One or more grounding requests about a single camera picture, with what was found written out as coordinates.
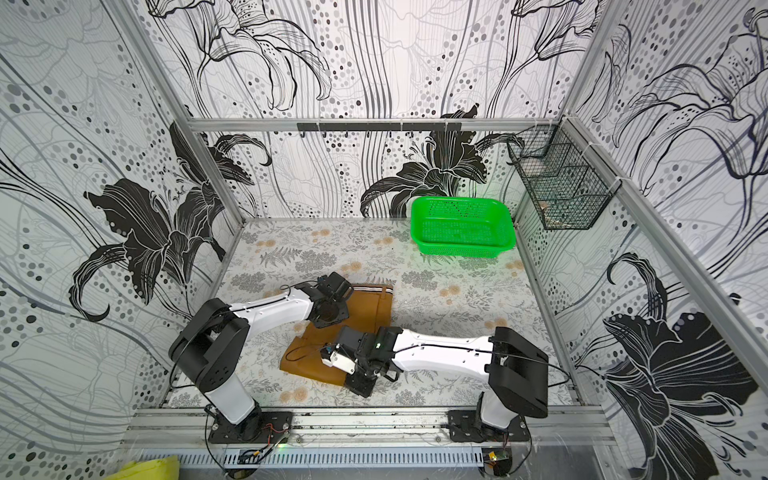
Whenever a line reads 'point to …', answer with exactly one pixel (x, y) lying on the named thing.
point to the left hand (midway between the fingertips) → (341, 321)
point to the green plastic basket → (456, 226)
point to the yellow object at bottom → (166, 468)
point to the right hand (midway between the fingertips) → (356, 382)
